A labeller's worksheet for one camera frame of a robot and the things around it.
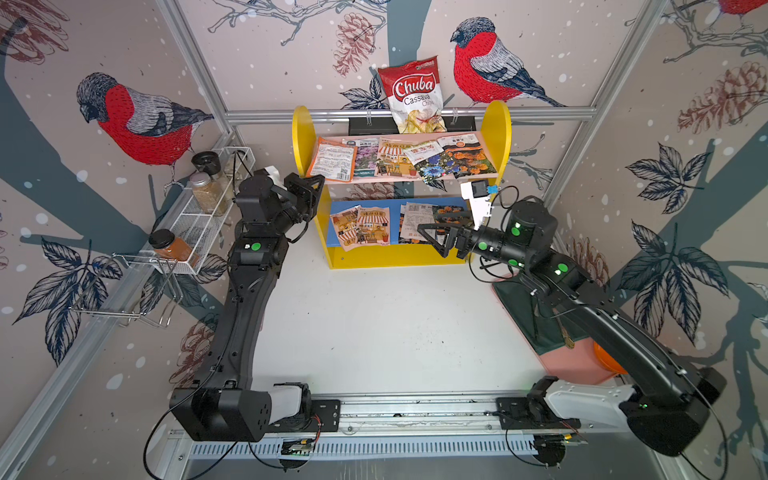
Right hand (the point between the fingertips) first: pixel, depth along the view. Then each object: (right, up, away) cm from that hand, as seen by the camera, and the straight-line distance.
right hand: (427, 221), depth 60 cm
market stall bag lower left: (-23, +1, +37) cm, 44 cm away
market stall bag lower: (-14, 0, +36) cm, 38 cm away
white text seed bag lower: (0, +4, +38) cm, 38 cm away
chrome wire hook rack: (-59, -14, 0) cm, 61 cm away
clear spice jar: (-54, +18, +25) cm, 62 cm away
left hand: (-21, +12, +5) cm, 25 cm away
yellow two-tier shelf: (-4, +11, +61) cm, 62 cm away
